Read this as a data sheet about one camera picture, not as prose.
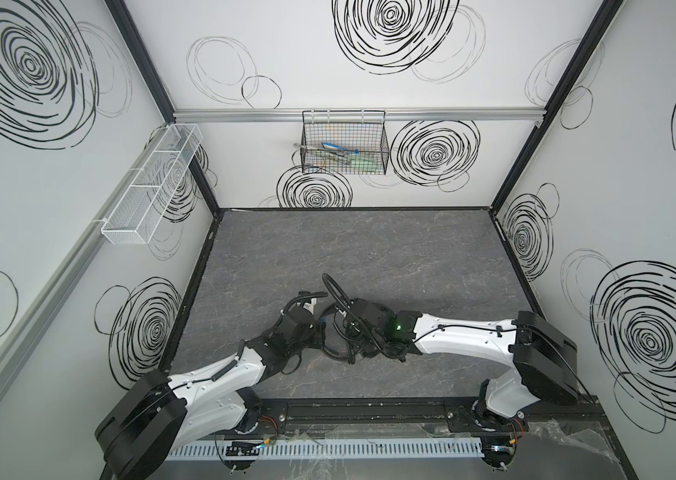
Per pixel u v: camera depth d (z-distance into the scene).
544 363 0.43
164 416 0.41
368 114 0.91
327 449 0.96
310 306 0.77
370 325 0.61
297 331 0.63
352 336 0.72
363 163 0.87
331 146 0.91
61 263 0.58
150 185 0.72
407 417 0.75
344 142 0.89
